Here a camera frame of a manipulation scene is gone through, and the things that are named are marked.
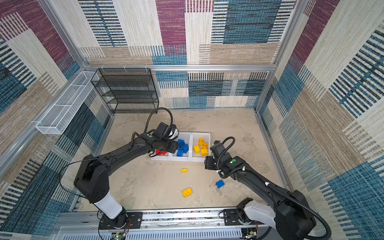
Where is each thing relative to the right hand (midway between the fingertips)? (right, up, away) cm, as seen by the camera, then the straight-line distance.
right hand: (210, 164), depth 83 cm
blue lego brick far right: (+5, -11, +2) cm, 13 cm away
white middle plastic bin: (-14, +14, +19) cm, 27 cm away
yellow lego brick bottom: (-5, +11, +15) cm, 19 cm away
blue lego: (-14, +7, +13) cm, 20 cm away
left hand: (-20, +11, +5) cm, 23 cm away
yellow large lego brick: (-7, +7, +12) cm, 15 cm away
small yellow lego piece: (-15, -5, +5) cm, 17 cm away
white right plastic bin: (-9, +11, +11) cm, 18 cm away
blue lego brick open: (-18, +4, +11) cm, 21 cm away
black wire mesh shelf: (-58, +46, +28) cm, 79 cm away
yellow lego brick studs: (-3, +5, +11) cm, 12 cm away
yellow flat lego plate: (-13, -15, -2) cm, 19 cm away
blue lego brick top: (-17, +10, +13) cm, 24 cm away
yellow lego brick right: (-2, +9, +13) cm, 16 cm away
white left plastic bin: (-24, +3, +6) cm, 25 cm away
